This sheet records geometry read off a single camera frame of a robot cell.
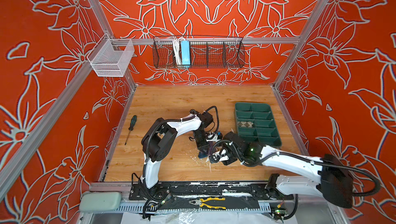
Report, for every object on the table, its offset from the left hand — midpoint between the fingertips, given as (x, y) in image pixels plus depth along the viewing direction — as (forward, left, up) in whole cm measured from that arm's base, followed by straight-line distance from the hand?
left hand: (206, 149), depth 85 cm
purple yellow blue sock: (-4, +2, +2) cm, 5 cm away
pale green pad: (-27, +48, +1) cm, 56 cm away
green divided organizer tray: (+13, -34, +4) cm, 37 cm away
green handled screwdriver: (+17, +48, 0) cm, 51 cm away
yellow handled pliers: (-25, +3, -1) cm, 25 cm away
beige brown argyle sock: (+16, -23, +4) cm, 28 cm away
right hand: (-1, -5, +5) cm, 8 cm away
